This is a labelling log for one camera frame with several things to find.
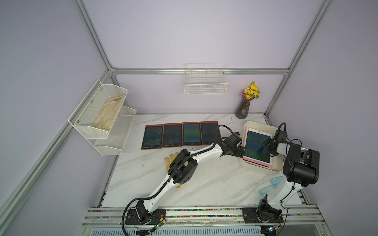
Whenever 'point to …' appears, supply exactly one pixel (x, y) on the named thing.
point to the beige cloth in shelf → (106, 117)
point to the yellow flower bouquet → (252, 92)
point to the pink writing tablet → (255, 153)
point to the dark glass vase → (242, 110)
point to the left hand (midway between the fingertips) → (240, 152)
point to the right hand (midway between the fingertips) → (269, 147)
